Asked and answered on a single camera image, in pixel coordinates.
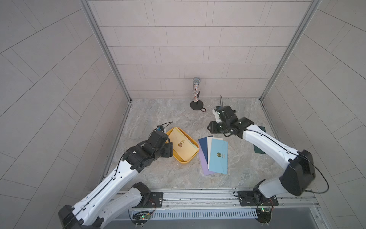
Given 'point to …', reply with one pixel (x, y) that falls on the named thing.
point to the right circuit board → (263, 215)
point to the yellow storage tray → (175, 155)
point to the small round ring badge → (203, 109)
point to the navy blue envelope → (203, 142)
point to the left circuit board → (140, 218)
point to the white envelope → (209, 140)
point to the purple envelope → (205, 164)
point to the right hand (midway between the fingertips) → (208, 127)
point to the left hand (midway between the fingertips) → (171, 146)
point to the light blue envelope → (218, 161)
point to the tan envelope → (183, 147)
